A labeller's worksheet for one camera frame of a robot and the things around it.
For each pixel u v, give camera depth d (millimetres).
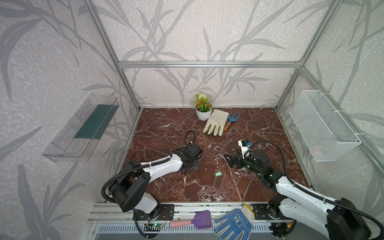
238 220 711
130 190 427
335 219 398
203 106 1012
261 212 734
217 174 866
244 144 707
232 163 723
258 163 641
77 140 655
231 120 1125
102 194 424
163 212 724
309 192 485
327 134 634
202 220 717
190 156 679
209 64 963
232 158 710
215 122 1089
